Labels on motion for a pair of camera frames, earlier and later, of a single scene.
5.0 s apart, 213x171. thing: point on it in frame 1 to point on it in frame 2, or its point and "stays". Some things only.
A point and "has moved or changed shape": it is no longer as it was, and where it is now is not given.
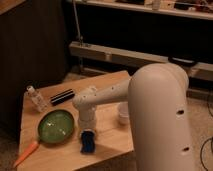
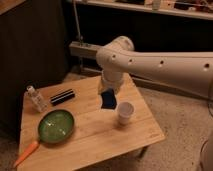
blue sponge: x=88 y=137 has moved or changed shape
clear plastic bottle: x=36 y=99 stays
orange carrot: x=28 y=151 stays
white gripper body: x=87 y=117 to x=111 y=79
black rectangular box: x=61 y=97 stays
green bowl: x=56 y=126 stays
